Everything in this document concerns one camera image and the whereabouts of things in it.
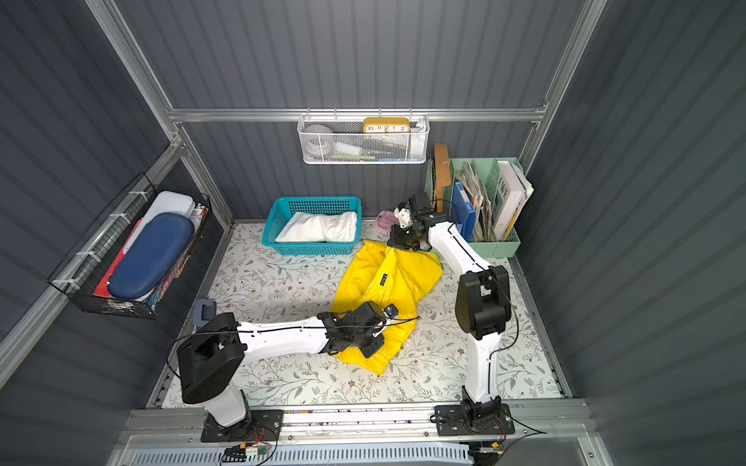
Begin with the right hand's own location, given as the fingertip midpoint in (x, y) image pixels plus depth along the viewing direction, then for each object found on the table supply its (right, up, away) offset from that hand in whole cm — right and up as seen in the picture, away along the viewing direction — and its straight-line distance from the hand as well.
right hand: (396, 239), depth 93 cm
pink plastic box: (-3, +8, +28) cm, 29 cm away
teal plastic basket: (-44, +13, +22) cm, 51 cm away
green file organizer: (+30, +23, +8) cm, 39 cm away
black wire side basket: (-69, -8, -31) cm, 76 cm away
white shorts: (-33, +5, +15) cm, 37 cm away
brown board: (+14, +21, -4) cm, 25 cm away
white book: (+38, +15, 0) cm, 40 cm away
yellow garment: (-3, -12, -4) cm, 13 cm away
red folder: (-68, -12, -28) cm, 75 cm away
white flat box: (-63, +10, -15) cm, 66 cm away
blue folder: (+23, +10, +3) cm, 25 cm away
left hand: (-5, -29, -10) cm, 31 cm away
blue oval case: (-59, -4, -26) cm, 64 cm away
